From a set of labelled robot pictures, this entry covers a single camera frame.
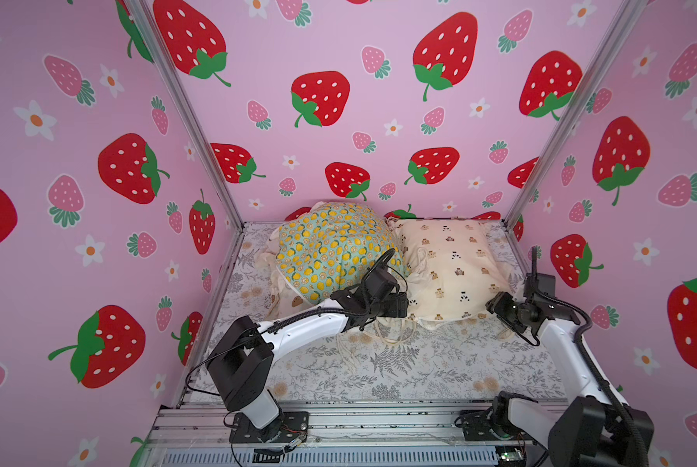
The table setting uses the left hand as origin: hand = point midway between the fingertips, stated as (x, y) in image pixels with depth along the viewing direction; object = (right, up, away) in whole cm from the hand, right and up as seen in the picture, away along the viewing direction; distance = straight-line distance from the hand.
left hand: (401, 303), depth 83 cm
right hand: (+27, -1, +1) cm, 27 cm away
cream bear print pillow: (+19, +10, +10) cm, 23 cm away
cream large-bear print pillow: (-37, -1, +9) cm, 39 cm away
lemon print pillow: (-20, +16, -3) cm, 25 cm away
